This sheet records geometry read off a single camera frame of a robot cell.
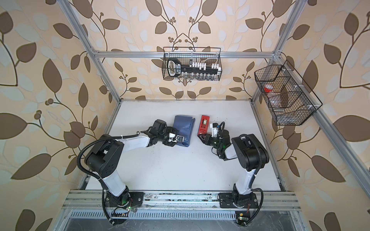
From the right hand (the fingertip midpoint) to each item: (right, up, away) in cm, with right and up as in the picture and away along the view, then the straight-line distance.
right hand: (199, 136), depth 94 cm
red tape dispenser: (+3, +7, +5) cm, 9 cm away
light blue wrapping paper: (-10, +7, +2) cm, 12 cm away
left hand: (-17, +3, 0) cm, 17 cm away
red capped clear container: (+38, +29, -14) cm, 50 cm away
